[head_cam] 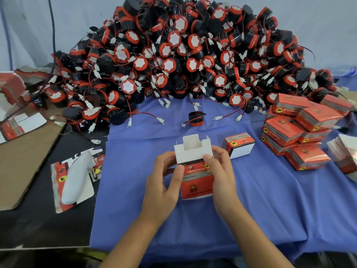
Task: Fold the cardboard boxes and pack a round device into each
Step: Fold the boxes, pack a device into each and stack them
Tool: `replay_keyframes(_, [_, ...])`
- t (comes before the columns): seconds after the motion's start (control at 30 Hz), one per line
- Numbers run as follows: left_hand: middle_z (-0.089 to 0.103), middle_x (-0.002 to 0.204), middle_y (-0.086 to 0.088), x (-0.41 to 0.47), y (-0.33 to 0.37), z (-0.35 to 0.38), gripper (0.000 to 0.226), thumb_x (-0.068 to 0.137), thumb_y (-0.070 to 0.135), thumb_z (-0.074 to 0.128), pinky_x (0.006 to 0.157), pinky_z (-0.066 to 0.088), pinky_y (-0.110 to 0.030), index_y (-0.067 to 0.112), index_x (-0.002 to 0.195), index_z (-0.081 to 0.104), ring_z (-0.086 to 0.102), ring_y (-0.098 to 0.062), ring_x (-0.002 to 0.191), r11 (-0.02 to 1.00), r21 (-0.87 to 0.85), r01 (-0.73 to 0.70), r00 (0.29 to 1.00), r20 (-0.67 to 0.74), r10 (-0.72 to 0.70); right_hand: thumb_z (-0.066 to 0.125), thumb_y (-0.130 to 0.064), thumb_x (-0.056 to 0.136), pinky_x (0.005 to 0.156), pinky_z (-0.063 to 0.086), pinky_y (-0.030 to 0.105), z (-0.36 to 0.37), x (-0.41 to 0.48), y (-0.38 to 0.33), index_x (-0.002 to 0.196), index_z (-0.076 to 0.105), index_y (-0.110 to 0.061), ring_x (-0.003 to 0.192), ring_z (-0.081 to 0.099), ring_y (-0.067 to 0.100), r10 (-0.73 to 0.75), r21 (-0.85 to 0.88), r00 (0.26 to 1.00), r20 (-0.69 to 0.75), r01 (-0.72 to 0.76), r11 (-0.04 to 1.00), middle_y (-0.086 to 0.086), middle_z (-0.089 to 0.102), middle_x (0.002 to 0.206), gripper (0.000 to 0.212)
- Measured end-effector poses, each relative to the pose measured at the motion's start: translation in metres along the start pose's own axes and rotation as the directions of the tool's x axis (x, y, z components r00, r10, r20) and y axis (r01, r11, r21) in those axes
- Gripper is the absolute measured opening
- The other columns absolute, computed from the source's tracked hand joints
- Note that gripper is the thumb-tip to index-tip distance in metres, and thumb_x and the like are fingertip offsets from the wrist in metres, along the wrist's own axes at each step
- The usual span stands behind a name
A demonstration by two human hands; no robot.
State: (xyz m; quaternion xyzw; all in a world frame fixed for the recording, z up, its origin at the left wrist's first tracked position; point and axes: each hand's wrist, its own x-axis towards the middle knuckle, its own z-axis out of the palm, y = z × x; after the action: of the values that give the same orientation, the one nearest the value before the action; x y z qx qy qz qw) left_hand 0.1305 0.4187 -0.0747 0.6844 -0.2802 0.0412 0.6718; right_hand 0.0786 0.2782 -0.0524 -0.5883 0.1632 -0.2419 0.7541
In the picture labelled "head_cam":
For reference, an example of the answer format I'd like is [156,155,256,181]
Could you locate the person's left hand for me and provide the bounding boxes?
[139,151,186,227]

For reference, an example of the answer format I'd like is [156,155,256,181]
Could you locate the pile of black red buzzers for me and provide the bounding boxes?
[30,0,347,127]

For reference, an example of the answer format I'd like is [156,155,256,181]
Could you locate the brown cardboard piece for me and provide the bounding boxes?
[0,109,62,211]

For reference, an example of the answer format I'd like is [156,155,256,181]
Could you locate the red-black buzzer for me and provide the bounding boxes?
[181,110,208,127]

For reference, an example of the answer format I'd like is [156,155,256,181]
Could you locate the stack of box blanks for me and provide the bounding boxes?
[326,133,357,182]

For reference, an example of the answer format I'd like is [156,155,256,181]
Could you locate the person's right forearm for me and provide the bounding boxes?
[220,206,293,268]

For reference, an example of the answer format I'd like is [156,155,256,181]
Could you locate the black hanging cable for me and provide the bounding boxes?
[47,0,58,70]

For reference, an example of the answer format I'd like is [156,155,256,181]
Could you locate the person's right hand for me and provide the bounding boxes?
[202,145,242,218]

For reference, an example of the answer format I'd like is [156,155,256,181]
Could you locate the person's left forearm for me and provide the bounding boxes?
[100,217,168,268]

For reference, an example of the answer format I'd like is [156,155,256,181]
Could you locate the blue table cloth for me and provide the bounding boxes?
[89,75,357,265]

